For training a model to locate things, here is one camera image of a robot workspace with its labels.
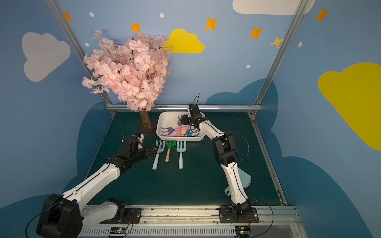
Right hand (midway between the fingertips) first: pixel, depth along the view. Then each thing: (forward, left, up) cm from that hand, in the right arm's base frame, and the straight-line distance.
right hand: (184, 117), depth 105 cm
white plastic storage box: (+5, +16, -9) cm, 18 cm away
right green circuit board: (-64, -35, -13) cm, 74 cm away
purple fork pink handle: (+3, +4, -10) cm, 11 cm away
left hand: (-28, +17, +3) cm, 32 cm away
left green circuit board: (-68, +27, -11) cm, 74 cm away
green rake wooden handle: (-18, +9, -9) cm, 22 cm away
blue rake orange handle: (-7, -3, -10) cm, 13 cm away
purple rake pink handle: (-5, +11, -10) cm, 15 cm away
